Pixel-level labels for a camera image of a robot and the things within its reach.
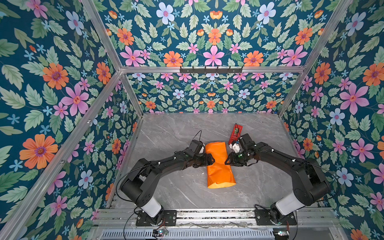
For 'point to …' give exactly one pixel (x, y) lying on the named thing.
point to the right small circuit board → (281, 233)
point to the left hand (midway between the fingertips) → (213, 159)
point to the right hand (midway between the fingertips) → (227, 162)
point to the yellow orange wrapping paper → (219, 174)
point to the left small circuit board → (160, 232)
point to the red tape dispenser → (235, 133)
